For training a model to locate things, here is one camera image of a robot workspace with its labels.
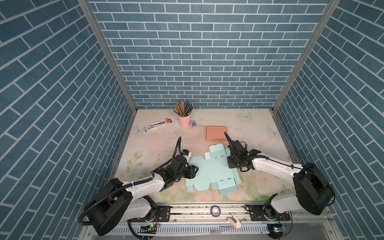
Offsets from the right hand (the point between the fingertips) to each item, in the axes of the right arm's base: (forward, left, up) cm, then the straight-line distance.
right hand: (229, 160), depth 89 cm
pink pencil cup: (+25, +31, +3) cm, 40 cm away
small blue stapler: (+27, +25, 0) cm, 37 cm away
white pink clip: (-31, -1, -1) cm, 31 cm away
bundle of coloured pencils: (+32, +32, +10) cm, 46 cm away
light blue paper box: (-6, +9, -2) cm, 11 cm away
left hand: (-7, +20, +1) cm, 21 cm away
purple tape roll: (-27, +6, -3) cm, 28 cm away
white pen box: (+25, +51, 0) cm, 57 cm away
